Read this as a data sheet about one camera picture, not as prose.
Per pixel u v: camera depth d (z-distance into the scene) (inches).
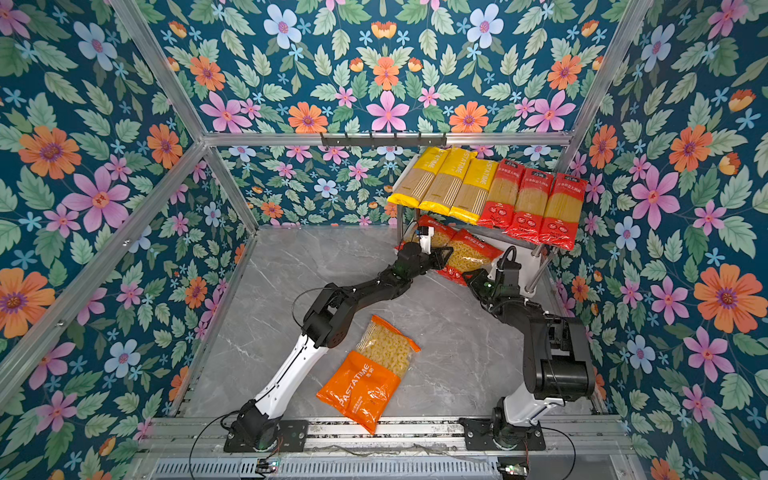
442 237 40.6
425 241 36.6
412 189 31.0
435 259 35.7
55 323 20.9
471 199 30.2
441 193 30.8
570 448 26.2
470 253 38.6
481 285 33.0
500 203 29.5
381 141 36.6
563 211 29.0
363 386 30.9
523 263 30.2
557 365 18.3
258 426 25.1
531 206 28.9
